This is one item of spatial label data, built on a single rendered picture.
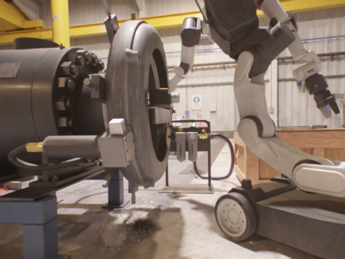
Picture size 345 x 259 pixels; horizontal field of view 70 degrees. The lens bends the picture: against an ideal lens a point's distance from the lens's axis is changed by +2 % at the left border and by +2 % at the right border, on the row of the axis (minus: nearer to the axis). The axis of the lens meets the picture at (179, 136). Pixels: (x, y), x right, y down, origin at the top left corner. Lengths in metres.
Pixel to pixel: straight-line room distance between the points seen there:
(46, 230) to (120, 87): 0.56
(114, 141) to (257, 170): 1.28
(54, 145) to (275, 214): 0.85
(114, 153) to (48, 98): 0.41
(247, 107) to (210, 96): 10.67
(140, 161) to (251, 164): 1.07
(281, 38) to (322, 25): 11.79
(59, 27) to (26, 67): 3.93
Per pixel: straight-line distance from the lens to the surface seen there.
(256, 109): 1.29
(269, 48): 1.31
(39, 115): 1.11
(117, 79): 0.87
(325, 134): 1.97
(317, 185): 1.12
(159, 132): 1.34
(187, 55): 1.63
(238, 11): 1.40
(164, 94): 1.01
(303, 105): 12.20
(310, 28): 12.97
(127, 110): 0.85
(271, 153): 1.24
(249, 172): 1.85
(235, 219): 1.16
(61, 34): 5.07
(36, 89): 1.12
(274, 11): 1.53
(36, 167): 1.02
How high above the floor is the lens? 0.49
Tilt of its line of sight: 2 degrees down
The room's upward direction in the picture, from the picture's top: 1 degrees counter-clockwise
